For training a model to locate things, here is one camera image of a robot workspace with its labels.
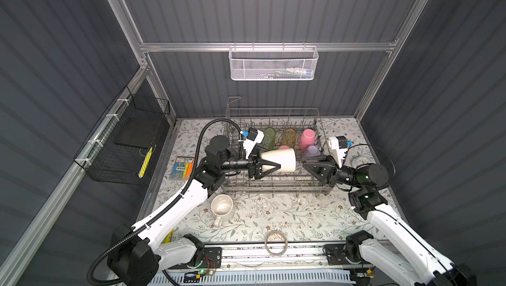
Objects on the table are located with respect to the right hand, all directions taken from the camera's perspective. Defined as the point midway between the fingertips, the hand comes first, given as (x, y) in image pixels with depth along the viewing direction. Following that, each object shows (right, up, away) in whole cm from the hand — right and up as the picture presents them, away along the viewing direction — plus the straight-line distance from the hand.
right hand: (305, 170), depth 60 cm
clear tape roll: (-4, -33, +17) cm, 37 cm away
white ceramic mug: (-30, -21, +25) cm, 45 cm away
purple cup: (+10, +4, +29) cm, 31 cm away
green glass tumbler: (-9, +9, +33) cm, 36 cm away
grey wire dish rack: (-2, +14, +32) cm, 35 cm away
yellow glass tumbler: (+1, +10, +34) cm, 35 cm away
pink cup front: (+9, +9, +34) cm, 36 cm away
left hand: (-8, +2, +3) cm, 9 cm away
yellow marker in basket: (-55, +2, +10) cm, 55 cm away
